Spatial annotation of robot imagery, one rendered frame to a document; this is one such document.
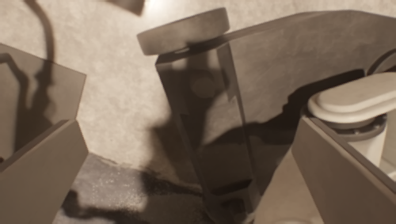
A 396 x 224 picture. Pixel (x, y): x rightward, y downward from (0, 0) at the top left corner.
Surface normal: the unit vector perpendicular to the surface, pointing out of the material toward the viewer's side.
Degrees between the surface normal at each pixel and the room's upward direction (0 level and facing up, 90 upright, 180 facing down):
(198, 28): 12
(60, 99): 0
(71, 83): 0
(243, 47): 0
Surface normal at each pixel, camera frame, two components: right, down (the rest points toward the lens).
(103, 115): 0.12, 0.41
